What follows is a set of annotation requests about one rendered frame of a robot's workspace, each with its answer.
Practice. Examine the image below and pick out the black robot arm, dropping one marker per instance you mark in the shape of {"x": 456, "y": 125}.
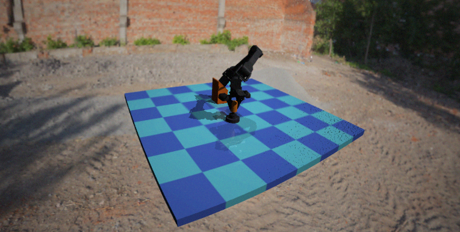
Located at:
{"x": 241, "y": 72}

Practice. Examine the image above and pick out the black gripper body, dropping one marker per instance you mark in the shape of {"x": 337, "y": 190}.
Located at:
{"x": 225, "y": 97}

